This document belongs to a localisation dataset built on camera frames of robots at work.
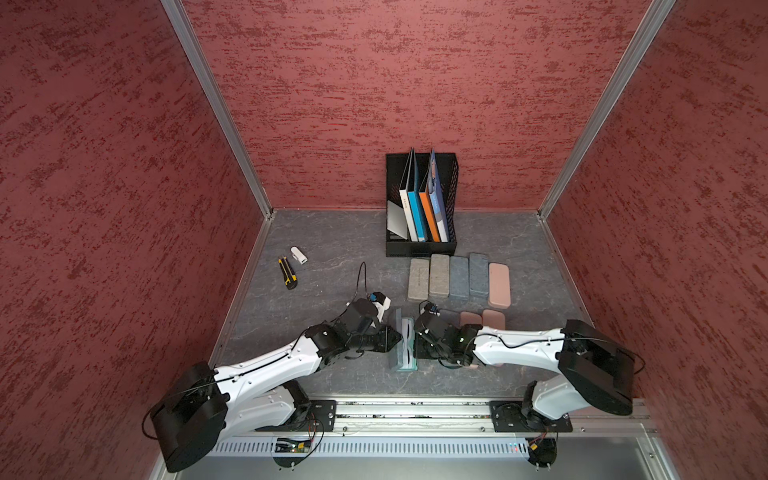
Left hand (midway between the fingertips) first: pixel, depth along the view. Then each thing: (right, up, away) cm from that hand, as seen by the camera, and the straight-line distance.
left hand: (398, 344), depth 78 cm
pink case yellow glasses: (+30, +4, +11) cm, 32 cm away
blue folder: (+12, +41, +8) cm, 43 cm away
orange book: (+10, +36, +13) cm, 40 cm away
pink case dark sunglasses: (+23, +4, +11) cm, 25 cm away
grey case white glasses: (+2, -4, +1) cm, 5 cm away
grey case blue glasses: (+28, +15, +21) cm, 38 cm away
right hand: (+5, -5, +6) cm, 9 cm away
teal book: (+6, +38, +11) cm, 40 cm away
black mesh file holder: (+19, +54, +30) cm, 65 cm away
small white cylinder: (-35, +23, +25) cm, 49 cm away
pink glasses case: (+34, +10, +17) cm, 39 cm away
